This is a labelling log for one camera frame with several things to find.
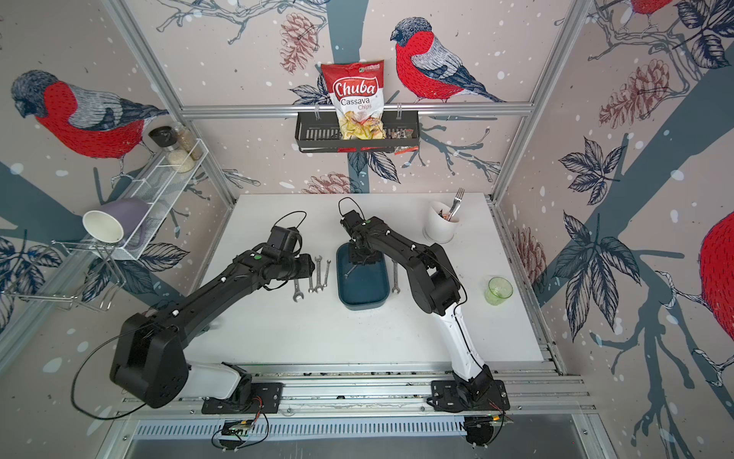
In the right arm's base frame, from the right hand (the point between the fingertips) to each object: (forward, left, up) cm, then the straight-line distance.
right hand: (357, 258), depth 99 cm
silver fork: (+20, -36, +9) cm, 42 cm away
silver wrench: (-11, +15, -2) cm, 19 cm away
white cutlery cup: (+9, -28, +7) cm, 31 cm away
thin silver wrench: (-5, +10, -2) cm, 12 cm away
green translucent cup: (-10, -48, -2) cm, 49 cm away
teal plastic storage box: (-8, -3, -5) cm, 10 cm away
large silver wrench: (-13, +19, -2) cm, 23 cm away
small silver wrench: (-8, +13, -2) cm, 15 cm away
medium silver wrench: (-8, -14, -3) cm, 16 cm away
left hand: (-8, +12, +11) cm, 18 cm away
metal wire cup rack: (-24, +60, +27) cm, 70 cm away
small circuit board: (-49, +26, -3) cm, 56 cm away
